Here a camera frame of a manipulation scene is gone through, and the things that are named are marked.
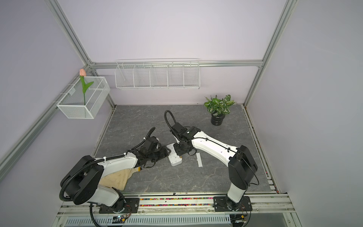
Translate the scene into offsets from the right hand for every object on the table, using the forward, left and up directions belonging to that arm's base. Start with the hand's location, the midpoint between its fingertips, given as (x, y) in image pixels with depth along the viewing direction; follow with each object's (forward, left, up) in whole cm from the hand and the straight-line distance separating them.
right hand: (180, 149), depth 83 cm
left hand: (+1, +8, -7) cm, 11 cm away
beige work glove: (-14, +36, -9) cm, 40 cm away
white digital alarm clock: (-3, +3, -7) cm, 8 cm away
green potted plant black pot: (+22, -24, +13) cm, 35 cm away
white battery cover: (-2, -12, -10) cm, 16 cm away
